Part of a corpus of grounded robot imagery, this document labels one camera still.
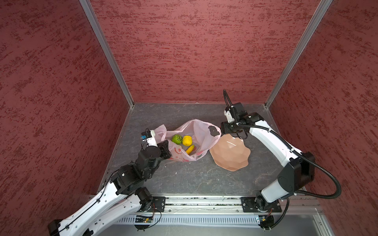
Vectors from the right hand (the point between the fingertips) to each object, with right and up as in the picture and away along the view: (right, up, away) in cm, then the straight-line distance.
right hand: (225, 132), depth 83 cm
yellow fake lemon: (-23, -7, +9) cm, 25 cm away
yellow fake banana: (-21, -12, +9) cm, 26 cm away
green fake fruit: (-29, -6, +9) cm, 31 cm away
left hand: (-31, -5, -14) cm, 34 cm away
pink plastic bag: (-13, -4, -2) cm, 14 cm away
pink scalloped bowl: (+5, -14, +9) cm, 18 cm away
